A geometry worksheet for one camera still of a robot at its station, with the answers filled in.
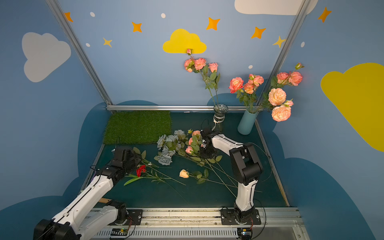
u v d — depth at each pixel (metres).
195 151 0.98
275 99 0.64
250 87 0.82
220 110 1.01
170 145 0.91
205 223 0.74
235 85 0.76
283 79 0.78
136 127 1.12
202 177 0.86
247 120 0.98
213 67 0.88
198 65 0.84
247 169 0.51
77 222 0.42
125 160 0.65
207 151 0.83
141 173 0.86
